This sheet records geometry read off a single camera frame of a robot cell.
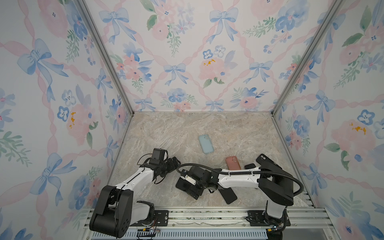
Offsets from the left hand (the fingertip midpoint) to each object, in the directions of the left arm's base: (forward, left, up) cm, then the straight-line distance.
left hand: (176, 164), depth 89 cm
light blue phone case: (+18, -19, -4) cm, 26 cm away
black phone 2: (-16, -29, -4) cm, 33 cm away
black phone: (-16, -10, +5) cm, 20 cm away
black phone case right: (+5, -54, -4) cm, 55 cm away
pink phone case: (+3, -35, -3) cm, 35 cm away
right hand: (-10, -9, -3) cm, 14 cm away
